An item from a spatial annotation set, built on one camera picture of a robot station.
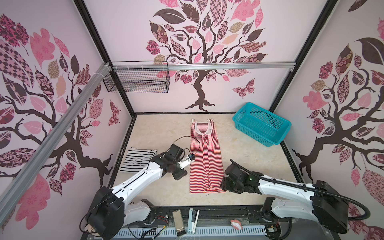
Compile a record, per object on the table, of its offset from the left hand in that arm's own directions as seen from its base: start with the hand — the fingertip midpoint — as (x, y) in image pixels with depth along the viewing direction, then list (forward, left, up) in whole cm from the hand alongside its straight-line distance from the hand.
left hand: (181, 171), depth 82 cm
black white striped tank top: (+9, +29, -5) cm, 31 cm away
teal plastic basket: (+40, -60, -7) cm, 72 cm away
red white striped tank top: (+2, -15, -5) cm, 16 cm away
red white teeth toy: (-25, -27, 0) cm, 37 cm away
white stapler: (-21, -7, -3) cm, 23 cm away
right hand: (-6, -23, -5) cm, 25 cm away
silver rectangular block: (-24, 0, -3) cm, 24 cm away
